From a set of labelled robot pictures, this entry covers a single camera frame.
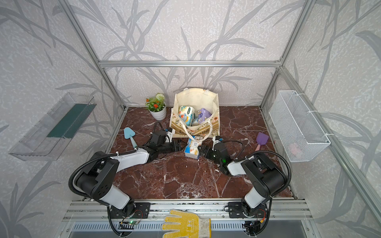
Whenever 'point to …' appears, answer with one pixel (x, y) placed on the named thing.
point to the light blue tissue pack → (195, 123)
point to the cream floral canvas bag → (195, 114)
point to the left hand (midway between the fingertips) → (184, 145)
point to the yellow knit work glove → (189, 225)
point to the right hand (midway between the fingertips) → (200, 148)
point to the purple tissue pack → (203, 114)
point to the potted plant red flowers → (157, 106)
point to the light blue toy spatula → (128, 133)
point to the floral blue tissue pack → (191, 150)
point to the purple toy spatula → (262, 139)
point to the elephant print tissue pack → (186, 113)
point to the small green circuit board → (132, 222)
